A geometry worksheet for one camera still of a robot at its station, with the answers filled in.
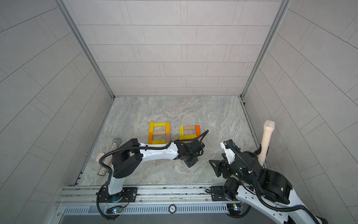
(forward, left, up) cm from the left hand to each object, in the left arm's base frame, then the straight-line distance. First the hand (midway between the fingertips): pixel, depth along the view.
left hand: (195, 160), depth 85 cm
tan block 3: (+22, +3, +3) cm, 22 cm away
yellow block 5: (+15, +3, +3) cm, 15 cm away
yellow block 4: (+18, +9, +3) cm, 20 cm away
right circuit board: (-24, -18, +2) cm, 30 cm away
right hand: (-8, -7, +22) cm, 24 cm away
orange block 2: (+20, -3, +2) cm, 20 cm away
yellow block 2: (+25, +25, +2) cm, 35 cm away
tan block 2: (+14, +18, +2) cm, 23 cm away
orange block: (+15, +30, +2) cm, 33 cm away
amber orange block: (+22, +19, +3) cm, 29 cm away
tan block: (+18, +24, +3) cm, 30 cm away
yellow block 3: (+11, +23, +3) cm, 26 cm away
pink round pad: (+2, +58, +2) cm, 58 cm away
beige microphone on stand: (+5, -33, +32) cm, 46 cm away
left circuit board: (-25, +40, +3) cm, 47 cm away
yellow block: (+22, +30, +3) cm, 37 cm away
